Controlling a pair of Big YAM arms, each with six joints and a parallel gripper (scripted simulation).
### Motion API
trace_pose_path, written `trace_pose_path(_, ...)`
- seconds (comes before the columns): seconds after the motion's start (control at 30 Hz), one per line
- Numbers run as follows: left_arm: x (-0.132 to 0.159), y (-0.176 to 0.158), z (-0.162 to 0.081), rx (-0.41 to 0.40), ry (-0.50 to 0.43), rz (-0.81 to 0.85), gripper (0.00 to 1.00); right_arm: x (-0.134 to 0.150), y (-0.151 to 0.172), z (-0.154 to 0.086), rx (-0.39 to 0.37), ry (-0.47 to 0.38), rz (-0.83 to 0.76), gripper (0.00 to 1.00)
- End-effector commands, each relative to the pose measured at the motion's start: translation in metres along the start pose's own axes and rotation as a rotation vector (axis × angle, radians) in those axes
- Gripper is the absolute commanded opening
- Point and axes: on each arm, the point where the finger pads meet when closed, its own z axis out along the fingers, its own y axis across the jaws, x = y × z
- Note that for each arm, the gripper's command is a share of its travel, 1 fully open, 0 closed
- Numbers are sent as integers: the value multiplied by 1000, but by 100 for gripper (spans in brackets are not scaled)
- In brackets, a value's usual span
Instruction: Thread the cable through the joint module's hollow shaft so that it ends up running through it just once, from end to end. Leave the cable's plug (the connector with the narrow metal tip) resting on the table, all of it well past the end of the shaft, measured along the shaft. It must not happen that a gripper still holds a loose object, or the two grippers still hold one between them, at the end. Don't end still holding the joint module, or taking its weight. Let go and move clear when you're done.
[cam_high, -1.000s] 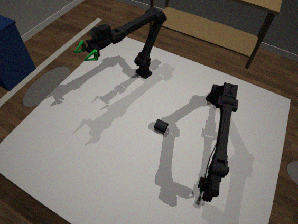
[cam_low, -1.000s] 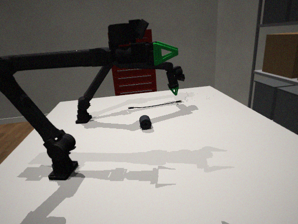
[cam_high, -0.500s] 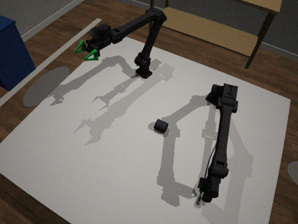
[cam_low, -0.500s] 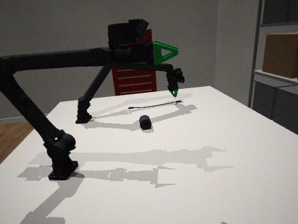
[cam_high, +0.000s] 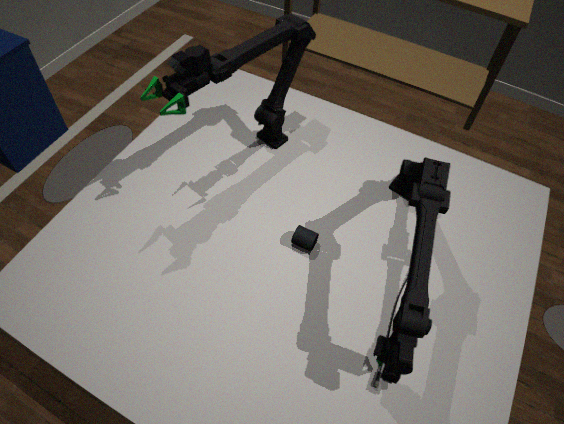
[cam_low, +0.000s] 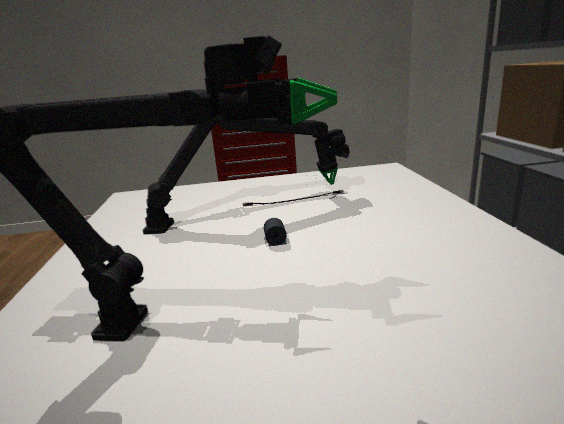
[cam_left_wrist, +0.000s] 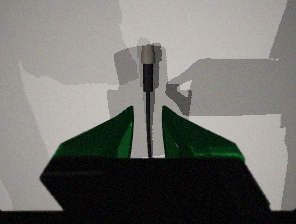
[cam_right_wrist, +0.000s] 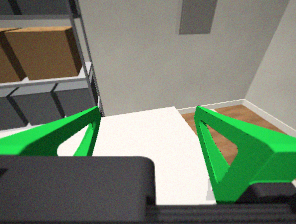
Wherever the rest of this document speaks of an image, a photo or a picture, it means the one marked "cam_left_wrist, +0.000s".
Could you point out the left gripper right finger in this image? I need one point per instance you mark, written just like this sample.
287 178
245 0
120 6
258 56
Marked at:
193 141

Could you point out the black cable plug with metal collar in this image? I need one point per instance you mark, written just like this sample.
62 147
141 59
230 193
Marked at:
147 59

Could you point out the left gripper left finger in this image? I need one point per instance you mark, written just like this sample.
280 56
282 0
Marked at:
103 139

